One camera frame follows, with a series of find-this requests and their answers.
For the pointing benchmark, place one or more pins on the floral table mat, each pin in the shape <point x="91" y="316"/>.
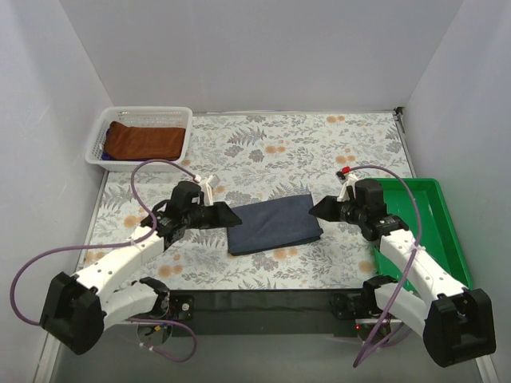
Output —
<point x="259" y="157"/>

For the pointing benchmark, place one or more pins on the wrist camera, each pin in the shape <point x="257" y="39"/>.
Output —
<point x="348" y="181"/>
<point x="207" y="185"/>

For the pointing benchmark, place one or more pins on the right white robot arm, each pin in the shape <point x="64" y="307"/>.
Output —
<point x="454" y="322"/>

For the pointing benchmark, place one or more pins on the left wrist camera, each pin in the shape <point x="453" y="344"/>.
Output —
<point x="207" y="185"/>

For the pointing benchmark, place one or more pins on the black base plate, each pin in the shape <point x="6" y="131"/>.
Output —
<point x="272" y="312"/>

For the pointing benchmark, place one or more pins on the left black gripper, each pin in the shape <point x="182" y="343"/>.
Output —
<point x="215" y="215"/>

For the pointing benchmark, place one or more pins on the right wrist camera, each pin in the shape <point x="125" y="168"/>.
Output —
<point x="348" y="181"/>

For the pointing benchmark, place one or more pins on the brown towel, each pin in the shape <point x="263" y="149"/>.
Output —
<point x="128" y="143"/>

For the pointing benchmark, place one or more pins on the purple towel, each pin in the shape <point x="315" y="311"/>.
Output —
<point x="106" y="156"/>

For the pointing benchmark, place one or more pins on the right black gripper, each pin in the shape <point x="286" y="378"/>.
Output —
<point x="340" y="211"/>

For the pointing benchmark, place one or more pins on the grey blue towel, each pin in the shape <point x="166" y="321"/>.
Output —
<point x="273" y="224"/>

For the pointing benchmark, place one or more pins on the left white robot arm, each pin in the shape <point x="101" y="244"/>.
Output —
<point x="80" y="307"/>

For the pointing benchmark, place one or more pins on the white plastic basket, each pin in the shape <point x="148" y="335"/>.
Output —
<point x="136" y="116"/>

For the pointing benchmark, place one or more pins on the green plastic bin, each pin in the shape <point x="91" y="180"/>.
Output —
<point x="439" y="237"/>

